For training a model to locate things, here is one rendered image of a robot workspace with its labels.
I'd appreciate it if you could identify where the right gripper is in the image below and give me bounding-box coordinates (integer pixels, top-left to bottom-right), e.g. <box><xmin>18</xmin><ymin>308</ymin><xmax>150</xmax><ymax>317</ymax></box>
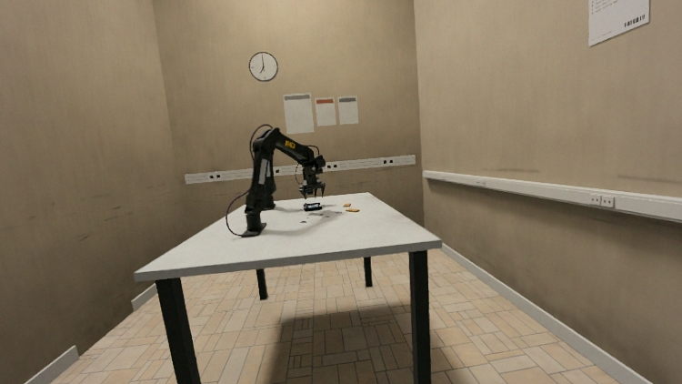
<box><xmin>299</xmin><ymin>173</ymin><xmax>326</xmax><ymax>199</ymax></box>

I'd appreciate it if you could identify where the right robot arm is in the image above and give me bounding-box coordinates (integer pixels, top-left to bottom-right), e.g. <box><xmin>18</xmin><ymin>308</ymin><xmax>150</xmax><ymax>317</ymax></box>
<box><xmin>241</xmin><ymin>127</ymin><xmax>326</xmax><ymax>238</ymax></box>

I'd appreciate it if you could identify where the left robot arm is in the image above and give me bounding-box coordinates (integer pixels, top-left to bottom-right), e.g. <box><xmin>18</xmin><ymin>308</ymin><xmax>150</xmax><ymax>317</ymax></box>
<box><xmin>262</xmin><ymin>145</ymin><xmax>323</xmax><ymax>211</ymax></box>

